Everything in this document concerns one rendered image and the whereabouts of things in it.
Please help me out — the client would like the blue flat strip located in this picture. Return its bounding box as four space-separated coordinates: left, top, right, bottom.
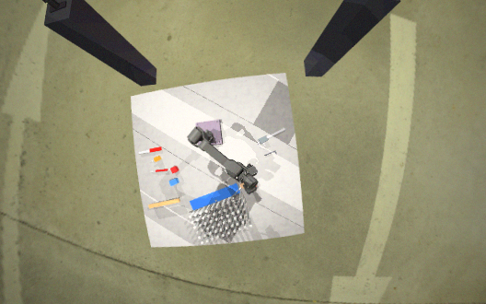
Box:
190 184 240 210

